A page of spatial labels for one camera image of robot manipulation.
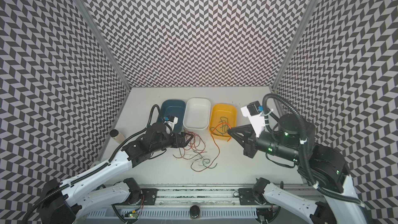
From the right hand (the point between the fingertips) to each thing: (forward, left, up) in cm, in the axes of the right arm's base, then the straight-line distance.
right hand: (229, 130), depth 49 cm
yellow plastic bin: (+40, -3, -43) cm, 59 cm away
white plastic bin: (+34, +14, -39) cm, 54 cm away
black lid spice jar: (+16, +57, -32) cm, 67 cm away
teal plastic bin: (+38, +29, -37) cm, 60 cm away
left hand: (+10, +17, -24) cm, 31 cm away
